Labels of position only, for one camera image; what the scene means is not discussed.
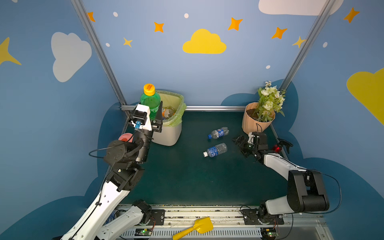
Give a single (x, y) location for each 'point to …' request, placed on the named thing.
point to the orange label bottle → (167, 113)
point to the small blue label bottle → (218, 133)
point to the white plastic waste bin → (169, 136)
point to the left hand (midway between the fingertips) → (151, 100)
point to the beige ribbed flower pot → (249, 122)
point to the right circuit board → (268, 233)
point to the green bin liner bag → (175, 101)
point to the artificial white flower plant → (271, 100)
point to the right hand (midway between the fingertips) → (236, 141)
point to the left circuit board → (143, 232)
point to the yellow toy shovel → (202, 225)
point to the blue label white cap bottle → (214, 151)
